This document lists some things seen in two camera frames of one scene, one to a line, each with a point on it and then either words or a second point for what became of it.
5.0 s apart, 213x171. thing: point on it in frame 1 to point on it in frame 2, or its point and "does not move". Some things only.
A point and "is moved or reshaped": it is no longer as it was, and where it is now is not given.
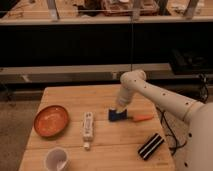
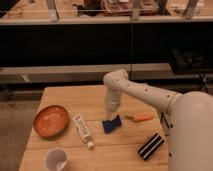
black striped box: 153,143 does not move
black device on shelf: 187,62 does not move
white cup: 56,159 does not move
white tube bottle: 88,129 to 84,131
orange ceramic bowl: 51,121 does not move
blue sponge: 115,116 is moved or reshaped
